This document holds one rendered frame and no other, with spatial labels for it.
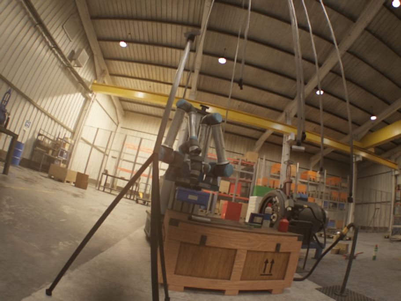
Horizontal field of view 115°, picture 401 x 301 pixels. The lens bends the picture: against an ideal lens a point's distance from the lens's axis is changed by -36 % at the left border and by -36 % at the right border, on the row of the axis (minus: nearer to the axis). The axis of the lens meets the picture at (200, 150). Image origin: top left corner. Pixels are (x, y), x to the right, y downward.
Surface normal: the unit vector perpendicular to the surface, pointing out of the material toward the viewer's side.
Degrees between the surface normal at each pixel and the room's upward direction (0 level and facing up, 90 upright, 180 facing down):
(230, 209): 90
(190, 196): 90
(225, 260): 90
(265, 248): 90
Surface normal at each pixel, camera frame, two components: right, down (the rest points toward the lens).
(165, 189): 0.37, -0.17
